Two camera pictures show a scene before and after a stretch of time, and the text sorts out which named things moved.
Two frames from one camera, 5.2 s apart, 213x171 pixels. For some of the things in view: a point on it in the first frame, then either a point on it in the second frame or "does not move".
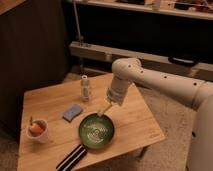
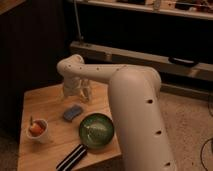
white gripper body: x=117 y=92 → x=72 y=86
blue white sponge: x=74 y=110 does not move
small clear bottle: x=85 y=88 does not move
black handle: x=183 y=62 does not move
